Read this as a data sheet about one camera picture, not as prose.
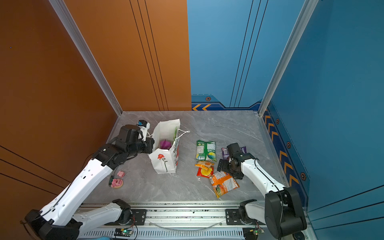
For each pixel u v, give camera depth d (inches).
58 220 14.9
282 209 17.4
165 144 33.3
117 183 31.9
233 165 24.5
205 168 34.1
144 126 25.0
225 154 37.0
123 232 27.9
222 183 31.9
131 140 21.5
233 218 28.5
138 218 28.9
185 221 28.7
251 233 27.5
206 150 37.1
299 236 23.4
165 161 30.8
